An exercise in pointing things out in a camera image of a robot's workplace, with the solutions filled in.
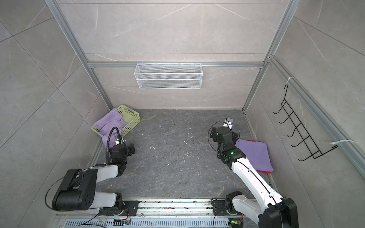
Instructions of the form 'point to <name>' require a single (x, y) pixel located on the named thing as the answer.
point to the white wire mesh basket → (168, 76)
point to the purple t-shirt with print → (257, 153)
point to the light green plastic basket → (130, 116)
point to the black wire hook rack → (315, 152)
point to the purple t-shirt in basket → (111, 119)
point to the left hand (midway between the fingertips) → (122, 142)
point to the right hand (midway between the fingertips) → (222, 128)
